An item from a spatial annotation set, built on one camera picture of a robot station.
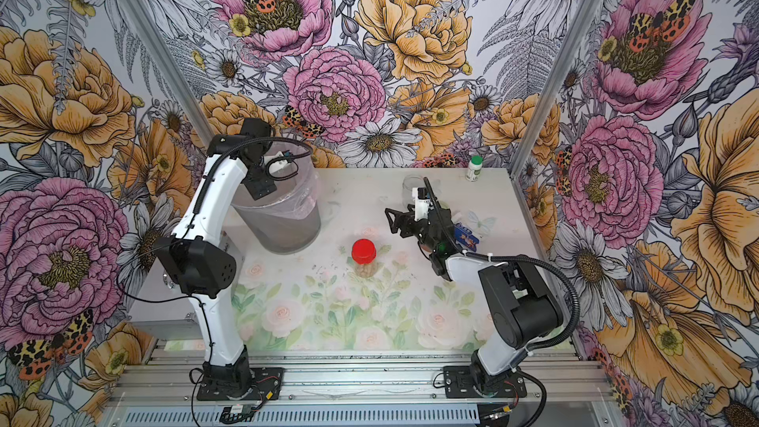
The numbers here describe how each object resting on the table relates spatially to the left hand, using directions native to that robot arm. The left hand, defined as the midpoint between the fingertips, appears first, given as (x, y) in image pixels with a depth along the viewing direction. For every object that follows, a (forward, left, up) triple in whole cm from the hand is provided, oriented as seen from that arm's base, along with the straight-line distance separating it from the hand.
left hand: (247, 184), depth 84 cm
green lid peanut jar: (+13, -47, -14) cm, 51 cm away
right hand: (-3, -42, -10) cm, 43 cm away
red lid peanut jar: (-15, -32, -13) cm, 38 cm away
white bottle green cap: (+25, -73, -18) cm, 79 cm away
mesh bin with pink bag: (-9, -12, -4) cm, 16 cm away
